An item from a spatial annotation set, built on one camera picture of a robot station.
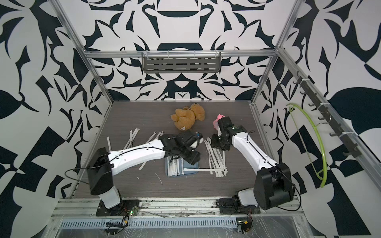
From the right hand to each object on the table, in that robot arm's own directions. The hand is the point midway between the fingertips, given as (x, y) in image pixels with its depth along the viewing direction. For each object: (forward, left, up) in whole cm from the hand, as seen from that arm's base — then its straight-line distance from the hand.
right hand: (213, 142), depth 85 cm
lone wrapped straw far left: (+6, +65, -9) cm, 66 cm away
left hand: (-7, +10, +2) cm, 12 cm away
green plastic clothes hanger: (-25, -38, +16) cm, 48 cm away
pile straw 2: (-11, -1, -11) cm, 16 cm away
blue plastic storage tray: (-15, +14, +7) cm, 22 cm away
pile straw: (+5, +52, -10) cm, 53 cm away
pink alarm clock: (+19, -4, -7) cm, 20 cm away
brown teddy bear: (+18, +16, 0) cm, 24 cm away
